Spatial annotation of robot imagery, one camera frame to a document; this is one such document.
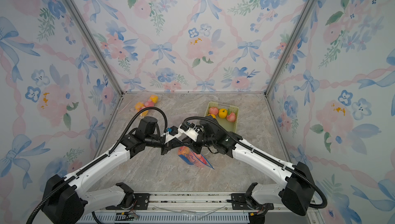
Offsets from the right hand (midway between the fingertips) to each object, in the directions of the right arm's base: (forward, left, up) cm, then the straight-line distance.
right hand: (184, 140), depth 72 cm
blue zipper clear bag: (-5, -3, -8) cm, 10 cm away
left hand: (0, +1, -3) cm, 3 cm away
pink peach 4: (+25, -27, -16) cm, 40 cm away
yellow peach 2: (+34, +36, -15) cm, 52 cm away
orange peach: (-2, +1, -6) cm, 6 cm away
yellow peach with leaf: (+29, -22, -17) cm, 40 cm away
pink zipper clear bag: (+39, +43, -19) cm, 62 cm away
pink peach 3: (+31, -16, -16) cm, 38 cm away
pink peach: (-5, -8, -9) cm, 13 cm away
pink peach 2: (+36, +29, -15) cm, 49 cm away
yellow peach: (+42, +27, -16) cm, 53 cm away
